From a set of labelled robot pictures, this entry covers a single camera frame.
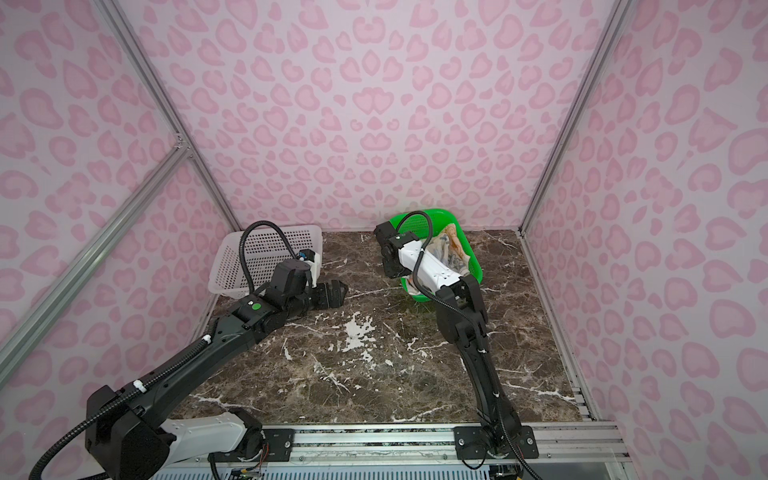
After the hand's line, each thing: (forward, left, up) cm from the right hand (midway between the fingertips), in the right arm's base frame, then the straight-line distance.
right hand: (401, 268), depth 100 cm
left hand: (-17, +17, +15) cm, 28 cm away
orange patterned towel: (+10, -18, +3) cm, 21 cm away
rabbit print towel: (+7, -16, +1) cm, 18 cm away
